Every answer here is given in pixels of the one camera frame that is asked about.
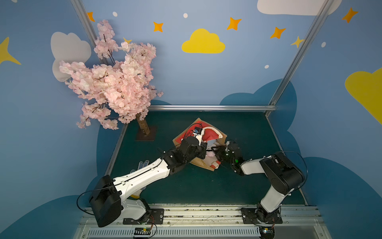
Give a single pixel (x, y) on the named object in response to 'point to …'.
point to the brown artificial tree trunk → (143, 125)
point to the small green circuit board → (142, 231)
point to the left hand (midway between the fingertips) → (206, 141)
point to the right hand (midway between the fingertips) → (213, 147)
